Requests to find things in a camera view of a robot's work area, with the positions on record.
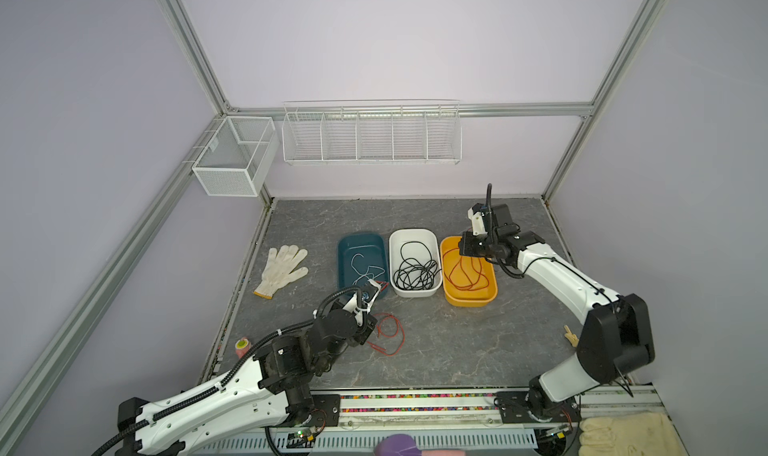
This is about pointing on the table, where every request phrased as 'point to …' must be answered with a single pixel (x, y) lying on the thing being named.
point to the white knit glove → (281, 270)
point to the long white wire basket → (372, 132)
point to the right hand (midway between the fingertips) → (460, 244)
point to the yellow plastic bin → (468, 281)
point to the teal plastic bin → (361, 258)
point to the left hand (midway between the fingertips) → (369, 301)
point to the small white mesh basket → (239, 156)
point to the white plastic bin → (417, 251)
